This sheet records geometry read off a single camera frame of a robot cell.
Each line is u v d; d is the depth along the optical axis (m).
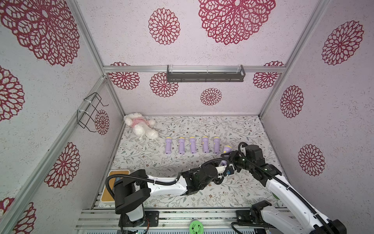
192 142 1.00
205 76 0.88
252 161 0.60
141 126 0.92
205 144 1.00
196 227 0.68
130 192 0.43
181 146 1.00
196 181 0.60
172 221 0.73
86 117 0.76
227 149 0.80
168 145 1.00
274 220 0.57
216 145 1.00
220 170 0.66
